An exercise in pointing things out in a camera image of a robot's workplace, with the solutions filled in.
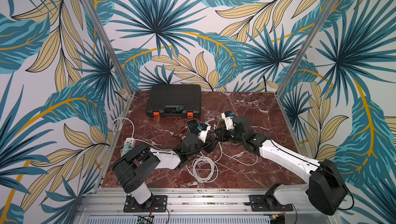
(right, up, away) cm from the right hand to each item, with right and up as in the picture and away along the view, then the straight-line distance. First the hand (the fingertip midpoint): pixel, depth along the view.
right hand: (206, 138), depth 78 cm
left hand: (+6, -1, +4) cm, 7 cm away
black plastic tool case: (-20, +21, +27) cm, 40 cm away
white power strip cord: (-57, +4, +22) cm, 61 cm away
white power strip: (-45, -4, +12) cm, 47 cm away
